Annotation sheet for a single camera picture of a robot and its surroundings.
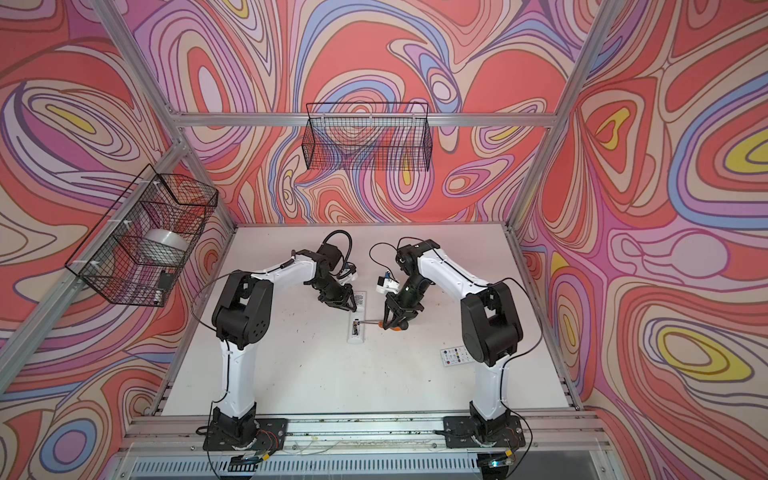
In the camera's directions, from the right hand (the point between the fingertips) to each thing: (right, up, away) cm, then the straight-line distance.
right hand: (395, 331), depth 80 cm
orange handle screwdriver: (-4, +2, -1) cm, 4 cm away
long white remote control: (-12, 0, +13) cm, 17 cm away
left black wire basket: (-63, +22, -8) cm, 67 cm away
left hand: (-12, +4, +16) cm, 20 cm away
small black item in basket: (-57, +14, -7) cm, 60 cm away
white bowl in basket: (-57, +25, -7) cm, 62 cm away
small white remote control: (+18, -9, +5) cm, 21 cm away
